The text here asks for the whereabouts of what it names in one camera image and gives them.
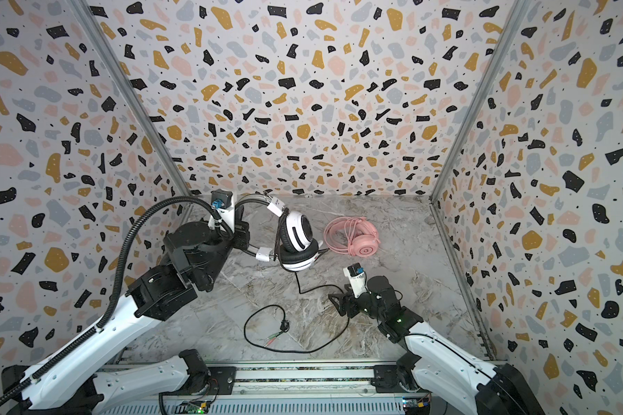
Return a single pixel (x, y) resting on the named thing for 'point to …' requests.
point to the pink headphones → (352, 234)
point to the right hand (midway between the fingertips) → (334, 288)
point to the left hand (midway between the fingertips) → (238, 203)
